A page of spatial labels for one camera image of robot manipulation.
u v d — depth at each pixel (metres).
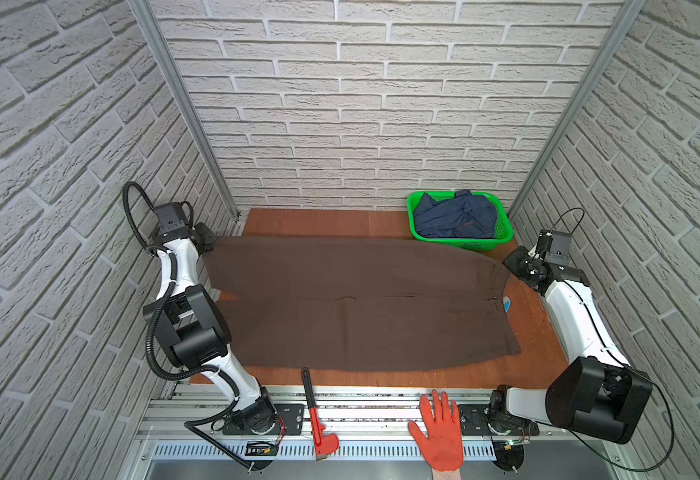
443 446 0.69
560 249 0.62
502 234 1.06
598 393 0.41
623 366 0.41
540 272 0.59
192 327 0.50
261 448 0.72
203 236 0.79
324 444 0.69
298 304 0.97
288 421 0.74
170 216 0.67
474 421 0.74
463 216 1.10
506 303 0.94
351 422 0.75
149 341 0.41
